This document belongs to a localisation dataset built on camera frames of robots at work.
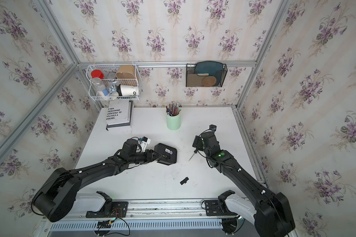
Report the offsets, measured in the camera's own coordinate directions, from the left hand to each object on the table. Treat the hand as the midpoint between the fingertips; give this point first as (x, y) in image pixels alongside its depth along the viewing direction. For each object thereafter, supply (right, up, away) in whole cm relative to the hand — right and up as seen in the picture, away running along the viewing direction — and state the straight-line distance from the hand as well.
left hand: (161, 159), depth 81 cm
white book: (-35, +28, +25) cm, 51 cm away
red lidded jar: (-42, +52, +11) cm, 68 cm away
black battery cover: (+13, -13, +1) cm, 18 cm away
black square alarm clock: (+4, +2, +5) cm, 7 cm away
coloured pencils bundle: (+6, +29, +20) cm, 36 cm away
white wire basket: (-32, +47, +12) cm, 58 cm away
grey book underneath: (-25, +22, +25) cm, 42 cm away
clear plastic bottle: (-38, +44, +3) cm, 59 cm away
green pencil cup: (+6, +20, +19) cm, 28 cm away
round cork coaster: (+30, +48, +16) cm, 59 cm away
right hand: (+24, +11, +1) cm, 26 cm away
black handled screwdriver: (+21, +2, +12) cm, 24 cm away
